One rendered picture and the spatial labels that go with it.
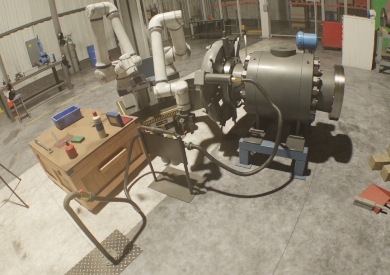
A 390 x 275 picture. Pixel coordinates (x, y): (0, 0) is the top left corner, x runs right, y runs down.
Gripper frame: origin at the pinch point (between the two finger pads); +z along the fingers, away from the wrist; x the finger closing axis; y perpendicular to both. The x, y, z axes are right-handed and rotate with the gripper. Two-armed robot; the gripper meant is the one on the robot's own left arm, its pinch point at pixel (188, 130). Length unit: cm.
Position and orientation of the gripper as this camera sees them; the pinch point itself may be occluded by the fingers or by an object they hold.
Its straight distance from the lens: 153.0
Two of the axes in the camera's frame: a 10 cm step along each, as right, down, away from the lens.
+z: 1.4, 8.5, 5.0
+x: 8.6, 1.5, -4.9
